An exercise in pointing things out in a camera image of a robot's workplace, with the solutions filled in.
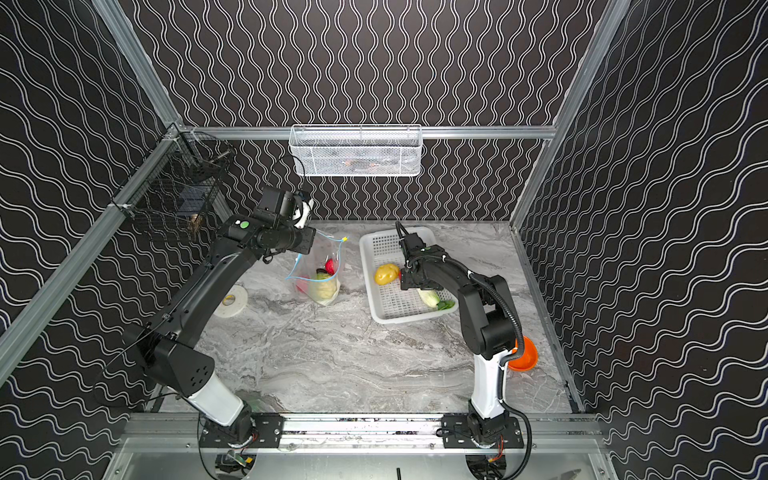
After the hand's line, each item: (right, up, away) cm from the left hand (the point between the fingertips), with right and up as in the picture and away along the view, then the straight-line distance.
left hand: (315, 235), depth 79 cm
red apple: (-7, -14, +14) cm, 21 cm away
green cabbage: (+1, -16, +11) cm, 19 cm away
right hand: (+31, -15, +19) cm, 39 cm away
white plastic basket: (+20, -21, +19) cm, 34 cm away
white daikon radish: (+33, -19, +14) cm, 40 cm away
